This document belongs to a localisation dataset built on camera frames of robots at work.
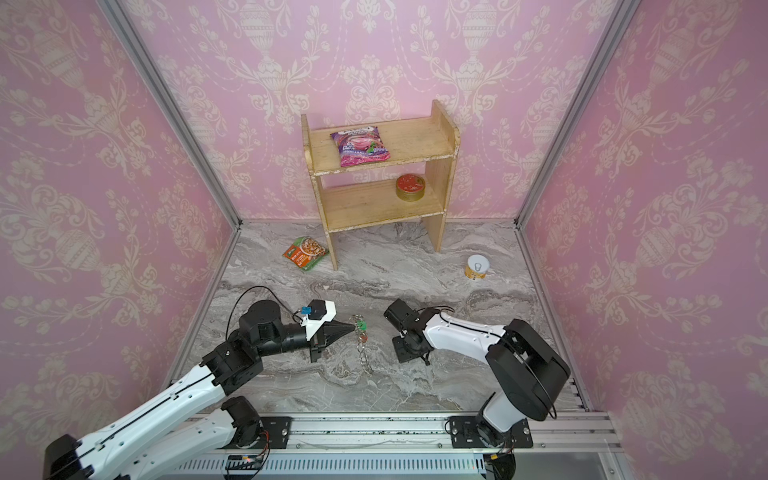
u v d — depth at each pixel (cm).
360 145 76
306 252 109
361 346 89
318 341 59
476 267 100
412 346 73
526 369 44
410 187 97
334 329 59
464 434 73
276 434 74
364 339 89
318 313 56
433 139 83
